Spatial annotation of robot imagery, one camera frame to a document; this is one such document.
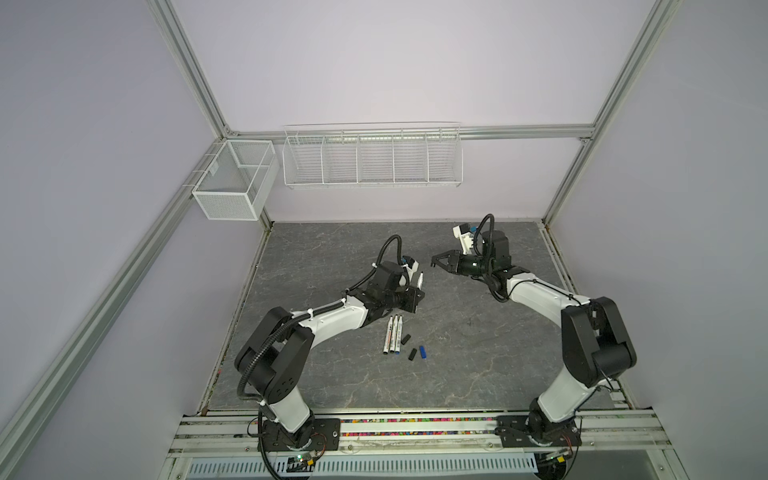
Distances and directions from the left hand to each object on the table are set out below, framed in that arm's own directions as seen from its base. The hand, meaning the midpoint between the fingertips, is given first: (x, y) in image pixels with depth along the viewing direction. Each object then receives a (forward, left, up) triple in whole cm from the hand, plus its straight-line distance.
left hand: (423, 297), depth 87 cm
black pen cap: (-8, +6, -10) cm, 14 cm away
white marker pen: (+4, +1, +3) cm, 5 cm away
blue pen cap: (-12, +1, -11) cm, 17 cm away
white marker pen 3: (-6, +9, -10) cm, 15 cm away
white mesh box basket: (+40, +60, +13) cm, 73 cm away
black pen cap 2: (-13, +4, -10) cm, 17 cm away
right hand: (+9, -3, +6) cm, 11 cm away
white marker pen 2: (-11, +12, -10) cm, 19 cm away
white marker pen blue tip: (-7, +8, -10) cm, 14 cm away
